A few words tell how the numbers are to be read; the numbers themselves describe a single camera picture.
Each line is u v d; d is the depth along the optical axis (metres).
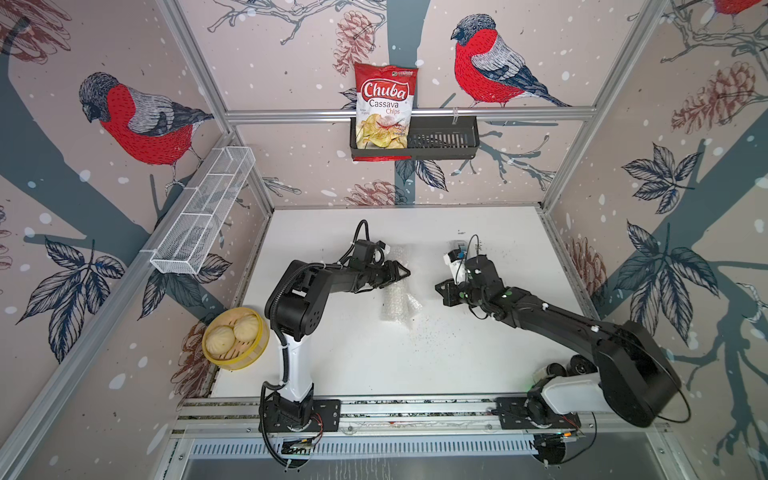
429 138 1.07
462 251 1.01
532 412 0.68
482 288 0.67
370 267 0.86
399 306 0.88
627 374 0.42
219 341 0.80
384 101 0.83
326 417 0.73
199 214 0.77
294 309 0.53
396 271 0.90
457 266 0.75
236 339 0.83
